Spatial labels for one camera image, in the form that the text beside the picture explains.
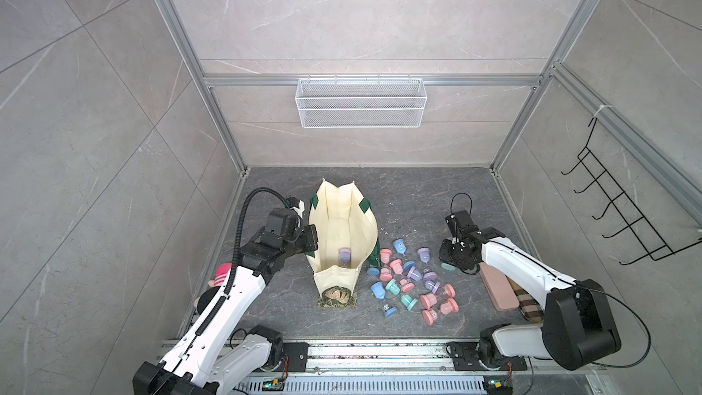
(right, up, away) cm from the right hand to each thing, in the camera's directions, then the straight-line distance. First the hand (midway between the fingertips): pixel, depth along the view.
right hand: (448, 256), depth 88 cm
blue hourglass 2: (-23, -10, -4) cm, 26 cm away
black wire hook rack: (+37, +11, -26) cm, 47 cm away
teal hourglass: (-3, -1, -8) cm, 8 cm away
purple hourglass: (-34, -1, +2) cm, 35 cm away
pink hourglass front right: (-2, -14, -7) cm, 16 cm away
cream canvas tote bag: (-33, +3, +9) cm, 35 cm away
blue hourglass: (-15, +2, +5) cm, 16 cm away
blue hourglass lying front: (-20, -14, -9) cm, 26 cm away
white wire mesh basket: (-28, +55, +13) cm, 63 cm away
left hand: (-41, +11, -10) cm, 43 cm away
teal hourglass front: (-15, -12, -7) cm, 20 cm away
